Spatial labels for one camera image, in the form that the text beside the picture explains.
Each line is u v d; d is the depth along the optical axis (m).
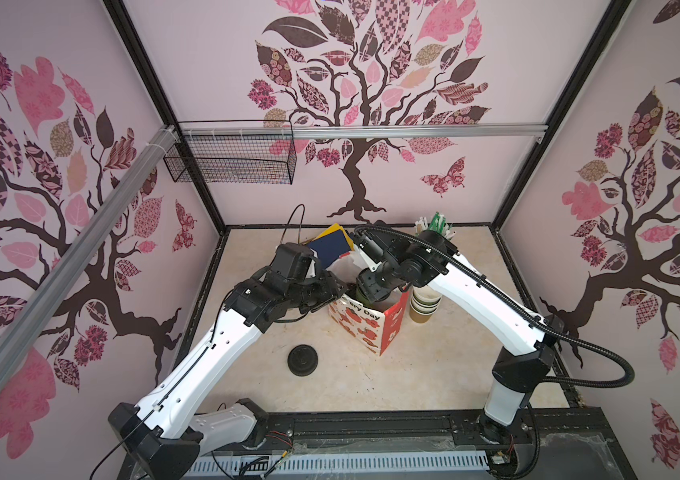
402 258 0.47
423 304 0.82
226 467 0.70
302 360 0.83
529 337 0.43
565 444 0.72
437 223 0.95
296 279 0.52
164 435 0.37
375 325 0.72
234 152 0.95
